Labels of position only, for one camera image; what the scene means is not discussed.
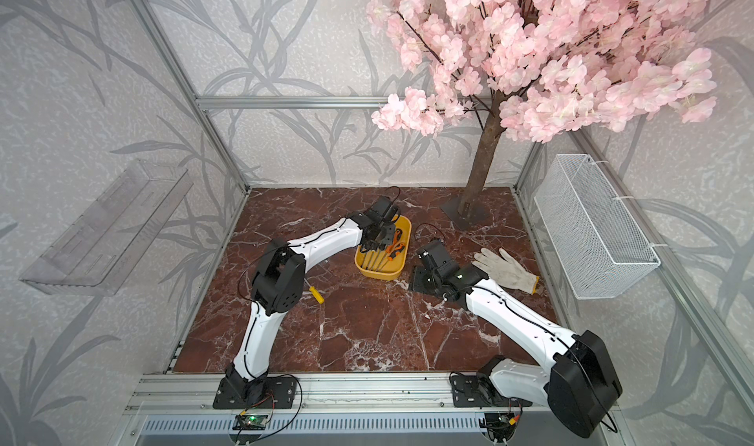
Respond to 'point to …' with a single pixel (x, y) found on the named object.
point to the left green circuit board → (249, 422)
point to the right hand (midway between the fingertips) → (415, 277)
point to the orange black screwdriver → (395, 252)
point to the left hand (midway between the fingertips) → (387, 231)
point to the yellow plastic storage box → (376, 263)
